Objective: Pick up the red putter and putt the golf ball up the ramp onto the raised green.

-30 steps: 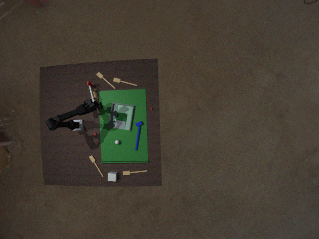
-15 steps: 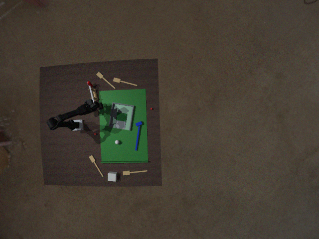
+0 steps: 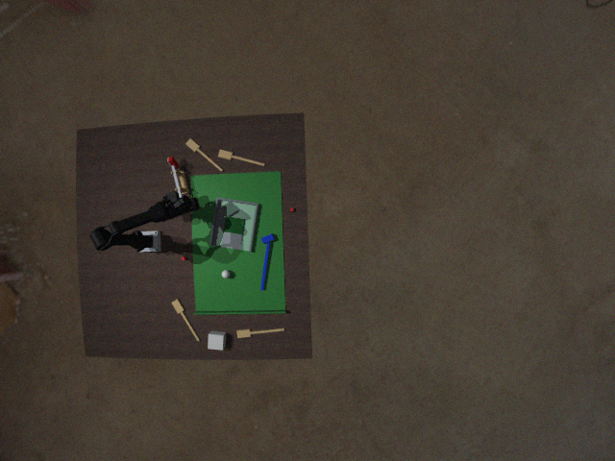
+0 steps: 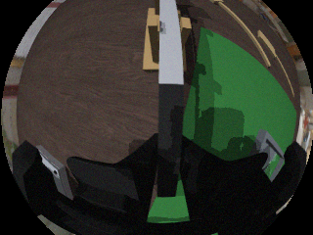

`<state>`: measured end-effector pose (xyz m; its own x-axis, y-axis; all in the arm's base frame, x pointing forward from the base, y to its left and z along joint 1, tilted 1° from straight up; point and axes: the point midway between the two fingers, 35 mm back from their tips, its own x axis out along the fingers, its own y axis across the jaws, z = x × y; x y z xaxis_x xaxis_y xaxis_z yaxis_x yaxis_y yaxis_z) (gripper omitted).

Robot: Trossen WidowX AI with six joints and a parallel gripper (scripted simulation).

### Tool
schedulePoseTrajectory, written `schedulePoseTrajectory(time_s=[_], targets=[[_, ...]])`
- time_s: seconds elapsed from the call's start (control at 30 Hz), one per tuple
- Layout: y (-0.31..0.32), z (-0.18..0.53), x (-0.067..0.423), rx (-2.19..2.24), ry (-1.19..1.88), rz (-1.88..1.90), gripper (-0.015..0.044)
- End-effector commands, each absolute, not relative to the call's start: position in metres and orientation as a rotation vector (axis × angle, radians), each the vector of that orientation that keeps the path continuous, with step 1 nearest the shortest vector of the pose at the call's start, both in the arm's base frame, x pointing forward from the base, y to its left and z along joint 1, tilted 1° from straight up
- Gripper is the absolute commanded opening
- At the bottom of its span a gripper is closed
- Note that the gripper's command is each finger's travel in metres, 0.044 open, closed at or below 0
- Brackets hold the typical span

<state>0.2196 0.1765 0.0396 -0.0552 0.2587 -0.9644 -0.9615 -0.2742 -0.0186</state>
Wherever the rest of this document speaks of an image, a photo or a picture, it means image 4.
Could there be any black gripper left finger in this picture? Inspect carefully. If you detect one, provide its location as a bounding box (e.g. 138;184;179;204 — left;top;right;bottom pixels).
67;133;157;222

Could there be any green rectangular mat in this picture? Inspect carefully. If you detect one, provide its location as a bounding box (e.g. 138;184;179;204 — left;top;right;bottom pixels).
148;26;297;223

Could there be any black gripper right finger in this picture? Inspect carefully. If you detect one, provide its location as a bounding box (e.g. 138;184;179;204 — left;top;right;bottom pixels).
180;136;269;220

